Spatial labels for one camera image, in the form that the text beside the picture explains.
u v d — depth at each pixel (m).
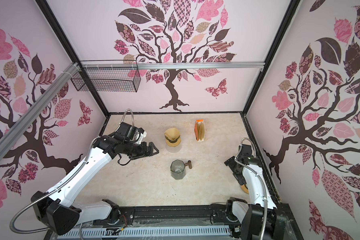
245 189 0.80
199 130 1.00
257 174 0.50
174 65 0.92
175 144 0.92
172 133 0.92
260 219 0.39
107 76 0.95
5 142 0.52
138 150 0.65
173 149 0.97
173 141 0.91
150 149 0.66
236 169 0.68
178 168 0.91
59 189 0.40
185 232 0.70
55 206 0.37
